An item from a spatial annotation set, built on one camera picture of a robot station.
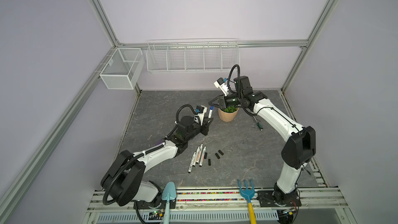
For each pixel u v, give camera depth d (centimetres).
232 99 71
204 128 73
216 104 75
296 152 47
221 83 72
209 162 85
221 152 89
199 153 89
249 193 74
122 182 42
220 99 73
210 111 79
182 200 75
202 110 71
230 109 96
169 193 74
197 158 87
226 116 97
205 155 88
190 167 83
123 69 102
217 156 87
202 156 87
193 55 99
